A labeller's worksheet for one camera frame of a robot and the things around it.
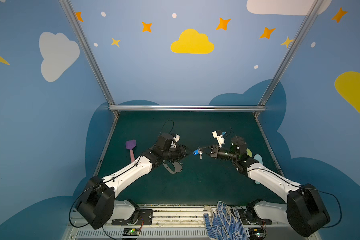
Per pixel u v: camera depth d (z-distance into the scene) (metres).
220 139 0.75
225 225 0.72
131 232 0.71
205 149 0.75
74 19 0.72
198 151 0.77
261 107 1.16
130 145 1.01
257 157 0.96
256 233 0.72
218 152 0.70
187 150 0.77
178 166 0.93
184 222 0.74
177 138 0.78
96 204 0.41
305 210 0.42
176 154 0.71
